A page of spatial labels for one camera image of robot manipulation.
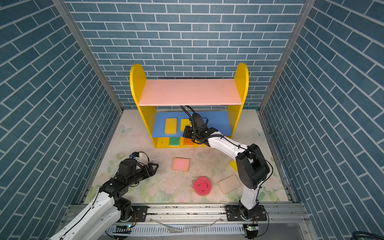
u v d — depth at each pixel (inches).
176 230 27.8
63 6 27.4
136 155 29.5
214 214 29.7
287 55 35.0
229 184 33.5
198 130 27.0
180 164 35.2
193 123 26.8
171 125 35.7
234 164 35.0
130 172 25.1
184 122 36.6
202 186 31.6
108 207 21.2
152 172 29.0
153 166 30.0
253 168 18.9
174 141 38.8
